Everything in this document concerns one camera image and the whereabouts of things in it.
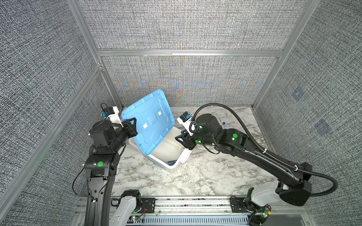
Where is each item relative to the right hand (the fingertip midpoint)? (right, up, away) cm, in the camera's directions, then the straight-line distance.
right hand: (178, 134), depth 65 cm
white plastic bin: (-5, -15, +27) cm, 31 cm away
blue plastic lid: (-13, +6, +10) cm, 17 cm away
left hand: (-19, +7, -2) cm, 21 cm away
